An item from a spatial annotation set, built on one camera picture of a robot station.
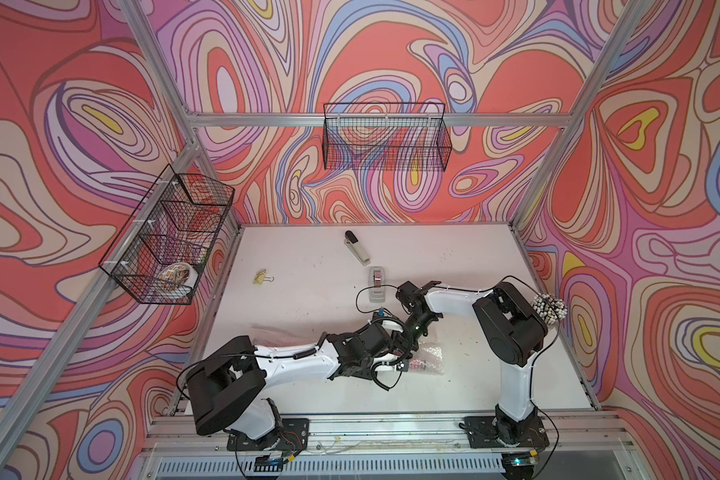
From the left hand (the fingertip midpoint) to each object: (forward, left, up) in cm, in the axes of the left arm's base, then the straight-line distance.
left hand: (377, 354), depth 85 cm
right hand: (-2, -5, -2) cm, 6 cm away
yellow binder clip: (+28, +40, -1) cm, 49 cm away
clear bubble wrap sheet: (+3, +30, +5) cm, 30 cm away
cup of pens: (+6, -44, +16) cm, 47 cm away
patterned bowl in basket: (+9, +49, +24) cm, 56 cm away
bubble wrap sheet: (-2, -14, +2) cm, 14 cm away
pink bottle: (-4, -11, +3) cm, 12 cm away
